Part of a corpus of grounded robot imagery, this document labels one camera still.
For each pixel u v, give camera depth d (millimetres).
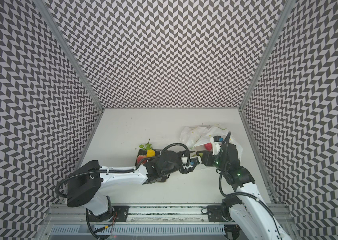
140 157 885
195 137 874
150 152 893
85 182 461
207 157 654
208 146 940
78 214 737
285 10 682
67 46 860
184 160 664
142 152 908
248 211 475
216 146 681
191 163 600
